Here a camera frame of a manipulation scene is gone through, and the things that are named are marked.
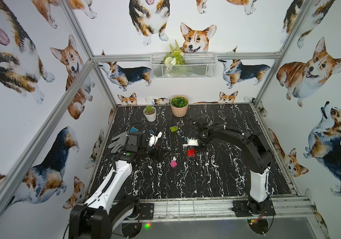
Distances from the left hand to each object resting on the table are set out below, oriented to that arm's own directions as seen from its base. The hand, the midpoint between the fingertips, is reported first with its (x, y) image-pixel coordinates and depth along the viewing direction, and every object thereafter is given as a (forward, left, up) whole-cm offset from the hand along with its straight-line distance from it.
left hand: (165, 146), depth 80 cm
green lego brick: (+22, -4, -16) cm, 27 cm away
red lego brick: (+3, -15, -14) cm, 20 cm away
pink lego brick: (-4, -4, -14) cm, 15 cm away
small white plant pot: (+31, +12, -8) cm, 35 cm away
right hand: (+5, -17, -11) cm, 21 cm away
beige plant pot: (+35, -9, -5) cm, 37 cm away
